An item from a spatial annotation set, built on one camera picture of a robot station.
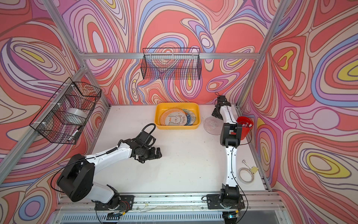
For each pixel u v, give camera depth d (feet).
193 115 3.64
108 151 1.71
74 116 2.30
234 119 2.44
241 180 2.58
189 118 3.54
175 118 3.52
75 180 1.40
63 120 2.37
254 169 2.77
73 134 2.35
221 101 3.09
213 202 2.41
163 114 3.67
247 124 3.05
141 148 2.17
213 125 3.51
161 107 3.77
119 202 2.36
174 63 3.15
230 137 2.26
